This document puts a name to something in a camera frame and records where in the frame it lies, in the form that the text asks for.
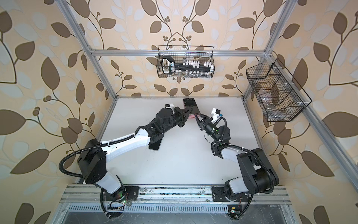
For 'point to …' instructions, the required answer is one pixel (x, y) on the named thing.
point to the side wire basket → (282, 100)
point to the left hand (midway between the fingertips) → (191, 106)
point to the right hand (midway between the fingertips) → (193, 114)
